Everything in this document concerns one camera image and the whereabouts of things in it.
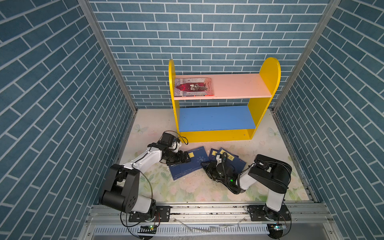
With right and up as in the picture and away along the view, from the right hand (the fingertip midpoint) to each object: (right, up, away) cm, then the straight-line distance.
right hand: (199, 164), depth 87 cm
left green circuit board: (-25, -28, -15) cm, 40 cm away
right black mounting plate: (+29, -21, -13) cm, 38 cm away
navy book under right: (+8, +4, +7) cm, 12 cm away
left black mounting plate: (-18, -21, -13) cm, 31 cm away
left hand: (-8, +2, -1) cm, 9 cm away
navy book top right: (+24, -1, +3) cm, 24 cm away
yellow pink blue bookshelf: (+16, +36, +22) cm, 45 cm away
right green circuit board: (+39, -26, -16) cm, 49 cm away
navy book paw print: (-1, +4, +6) cm, 7 cm away
